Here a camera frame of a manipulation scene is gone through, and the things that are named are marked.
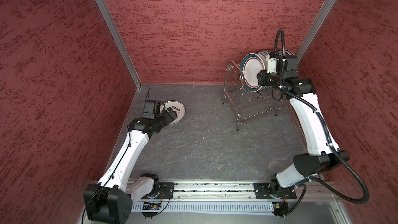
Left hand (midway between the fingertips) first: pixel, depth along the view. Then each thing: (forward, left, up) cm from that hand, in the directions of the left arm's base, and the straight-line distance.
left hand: (170, 121), depth 80 cm
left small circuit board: (-36, +8, -20) cm, 42 cm away
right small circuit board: (-36, -54, -18) cm, 68 cm away
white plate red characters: (+21, 0, -18) cm, 27 cm away
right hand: (+13, -45, +19) cm, 50 cm away
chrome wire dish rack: (+26, -49, -18) cm, 59 cm away
